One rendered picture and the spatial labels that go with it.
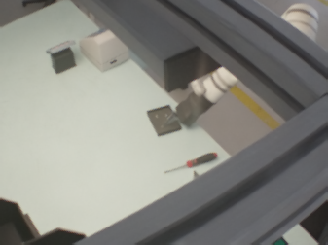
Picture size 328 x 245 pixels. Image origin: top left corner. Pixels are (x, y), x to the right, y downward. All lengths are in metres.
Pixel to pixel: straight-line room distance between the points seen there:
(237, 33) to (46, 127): 1.33
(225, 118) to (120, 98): 1.40
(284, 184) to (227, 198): 0.03
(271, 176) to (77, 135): 1.33
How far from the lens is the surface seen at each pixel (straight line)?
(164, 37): 0.45
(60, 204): 1.42
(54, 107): 1.69
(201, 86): 1.46
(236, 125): 2.95
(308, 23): 1.17
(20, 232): 0.82
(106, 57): 1.75
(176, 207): 0.24
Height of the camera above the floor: 2.15
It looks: 46 degrees down
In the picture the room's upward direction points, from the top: 2 degrees counter-clockwise
